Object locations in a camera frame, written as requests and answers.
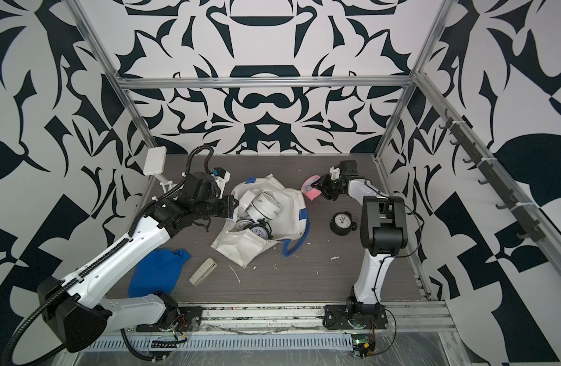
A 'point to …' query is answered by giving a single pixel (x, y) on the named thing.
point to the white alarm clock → (267, 205)
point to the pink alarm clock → (307, 190)
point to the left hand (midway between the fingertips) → (237, 198)
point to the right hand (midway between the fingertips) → (314, 183)
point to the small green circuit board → (360, 344)
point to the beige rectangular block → (200, 274)
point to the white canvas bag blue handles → (290, 227)
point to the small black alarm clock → (261, 228)
